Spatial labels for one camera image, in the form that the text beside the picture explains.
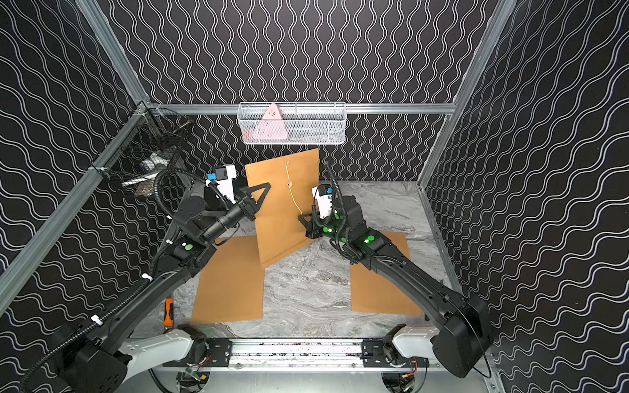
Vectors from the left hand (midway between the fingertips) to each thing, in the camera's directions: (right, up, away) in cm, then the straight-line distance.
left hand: (268, 180), depth 62 cm
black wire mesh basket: (-55, +17, +36) cm, 68 cm away
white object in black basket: (-46, +6, +23) cm, 52 cm away
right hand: (+7, -9, +11) cm, 16 cm away
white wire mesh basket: (+2, +28, +38) cm, 47 cm away
